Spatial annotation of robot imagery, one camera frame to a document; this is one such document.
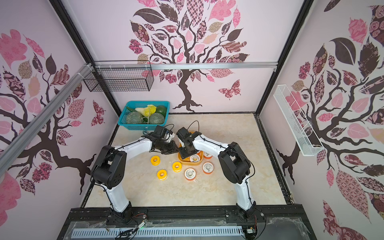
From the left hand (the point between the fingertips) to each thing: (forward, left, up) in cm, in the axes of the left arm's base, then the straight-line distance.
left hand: (178, 152), depth 92 cm
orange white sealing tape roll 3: (-12, -7, -4) cm, 15 cm away
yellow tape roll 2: (-8, 0, -4) cm, 9 cm away
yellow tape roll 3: (-12, +9, -5) cm, 16 cm away
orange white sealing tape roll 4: (-8, -19, -5) cm, 21 cm away
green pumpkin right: (+25, +16, +5) cm, 30 cm away
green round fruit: (+35, +14, +4) cm, 38 cm away
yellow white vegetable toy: (+36, +26, +2) cm, 44 cm away
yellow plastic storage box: (-6, -6, 0) cm, 8 cm away
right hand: (-2, -5, 0) cm, 5 cm away
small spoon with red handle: (+19, +25, -4) cm, 32 cm away
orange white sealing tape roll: (-3, -11, -3) cm, 11 cm away
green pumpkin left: (+24, +32, +7) cm, 40 cm away
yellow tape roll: (-3, +14, -4) cm, 15 cm away
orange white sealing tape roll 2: (-1, -19, -3) cm, 19 cm away
